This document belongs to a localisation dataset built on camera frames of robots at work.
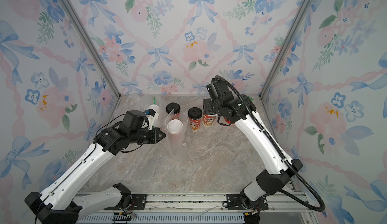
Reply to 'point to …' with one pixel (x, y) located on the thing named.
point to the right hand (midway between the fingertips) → (212, 103)
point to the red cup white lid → (174, 125)
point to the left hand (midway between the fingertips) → (166, 134)
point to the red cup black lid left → (171, 106)
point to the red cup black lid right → (195, 114)
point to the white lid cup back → (209, 120)
